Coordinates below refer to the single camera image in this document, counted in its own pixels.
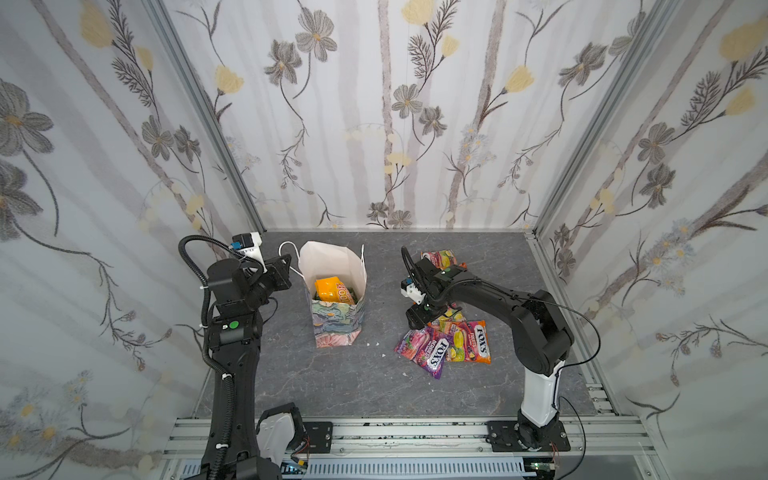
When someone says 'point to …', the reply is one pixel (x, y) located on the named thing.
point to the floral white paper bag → (335, 323)
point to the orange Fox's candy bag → (469, 342)
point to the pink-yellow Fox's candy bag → (446, 322)
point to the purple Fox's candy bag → (425, 347)
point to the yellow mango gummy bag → (331, 289)
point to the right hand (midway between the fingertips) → (413, 311)
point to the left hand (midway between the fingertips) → (285, 247)
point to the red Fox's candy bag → (443, 259)
